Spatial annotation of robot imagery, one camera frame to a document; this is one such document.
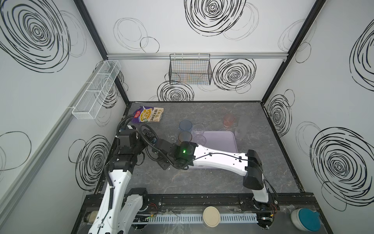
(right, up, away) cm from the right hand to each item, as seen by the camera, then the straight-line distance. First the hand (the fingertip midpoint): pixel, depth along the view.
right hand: (160, 157), depth 72 cm
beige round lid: (+25, -24, -8) cm, 35 cm away
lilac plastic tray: (+38, +4, +25) cm, 46 cm away
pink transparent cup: (+44, +17, +34) cm, 58 cm away
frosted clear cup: (+51, +10, +29) cm, 59 cm away
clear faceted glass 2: (+21, +5, +22) cm, 31 cm away
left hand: (-8, +11, +4) cm, 14 cm away
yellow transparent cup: (+12, +8, +19) cm, 23 cm away
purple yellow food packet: (-21, +22, +39) cm, 49 cm away
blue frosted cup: (+12, +15, +17) cm, 26 cm away
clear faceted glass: (+21, +11, +27) cm, 36 cm away
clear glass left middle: (+3, +7, +27) cm, 28 cm away
